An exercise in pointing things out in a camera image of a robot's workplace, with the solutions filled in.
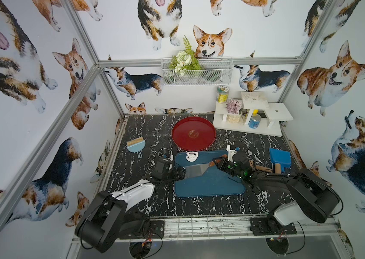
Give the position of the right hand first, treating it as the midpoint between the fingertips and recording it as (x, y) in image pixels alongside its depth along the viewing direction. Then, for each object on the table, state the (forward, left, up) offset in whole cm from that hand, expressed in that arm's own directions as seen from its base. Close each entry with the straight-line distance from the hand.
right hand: (216, 154), depth 88 cm
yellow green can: (+39, -7, +12) cm, 41 cm away
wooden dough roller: (-4, -35, -10) cm, 37 cm away
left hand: (-5, +19, -5) cm, 20 cm away
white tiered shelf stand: (+27, -36, +4) cm, 45 cm away
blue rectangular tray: (-11, +1, -10) cm, 15 cm away
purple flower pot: (+25, -12, +11) cm, 30 cm away
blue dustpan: (+5, -40, -11) cm, 41 cm away
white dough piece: (+4, +13, -9) cm, 17 cm away
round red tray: (+23, +13, -10) cm, 28 cm away
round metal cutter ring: (+8, +30, -6) cm, 32 cm away
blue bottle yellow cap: (+27, -28, -4) cm, 39 cm away
